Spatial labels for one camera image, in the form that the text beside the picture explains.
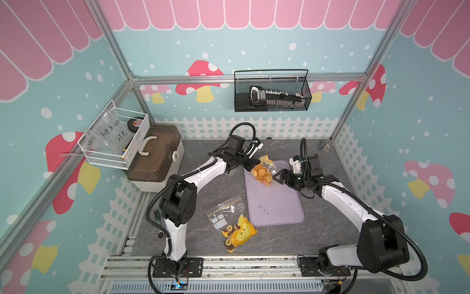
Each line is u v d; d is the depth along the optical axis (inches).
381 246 16.4
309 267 29.2
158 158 34.5
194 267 29.3
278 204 36.2
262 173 37.1
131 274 28.8
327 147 45.7
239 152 29.8
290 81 35.7
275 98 34.6
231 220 33.2
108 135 26.5
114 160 25.8
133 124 31.8
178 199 20.3
